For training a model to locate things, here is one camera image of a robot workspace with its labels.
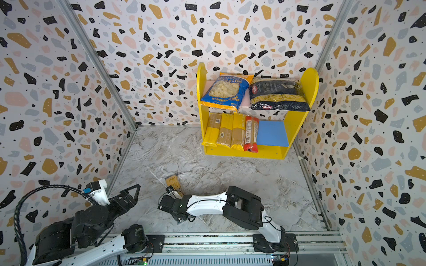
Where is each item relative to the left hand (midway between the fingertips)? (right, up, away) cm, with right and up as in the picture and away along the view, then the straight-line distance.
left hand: (135, 190), depth 62 cm
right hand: (+9, -14, +21) cm, 27 cm away
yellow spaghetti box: (+42, +24, +36) cm, 60 cm away
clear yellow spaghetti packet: (+34, +22, +32) cm, 52 cm away
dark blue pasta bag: (+6, -3, +28) cm, 28 cm away
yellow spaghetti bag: (+27, +25, +35) cm, 51 cm away
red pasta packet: (+49, +22, +31) cm, 62 cm away
